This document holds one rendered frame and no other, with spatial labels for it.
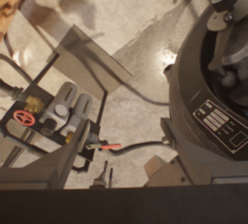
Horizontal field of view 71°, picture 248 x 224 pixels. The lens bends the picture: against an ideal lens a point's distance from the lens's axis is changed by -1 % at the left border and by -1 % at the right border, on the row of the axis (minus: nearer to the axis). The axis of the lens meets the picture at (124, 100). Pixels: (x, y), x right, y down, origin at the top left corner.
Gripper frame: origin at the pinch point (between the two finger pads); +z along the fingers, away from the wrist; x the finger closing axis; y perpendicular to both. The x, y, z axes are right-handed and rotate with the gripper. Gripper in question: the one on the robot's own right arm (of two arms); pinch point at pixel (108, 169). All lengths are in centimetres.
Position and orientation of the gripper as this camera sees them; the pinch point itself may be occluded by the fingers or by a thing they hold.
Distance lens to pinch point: 67.3
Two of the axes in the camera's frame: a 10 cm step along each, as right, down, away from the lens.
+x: -3.0, -7.4, -6.0
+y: 9.5, -1.7, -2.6
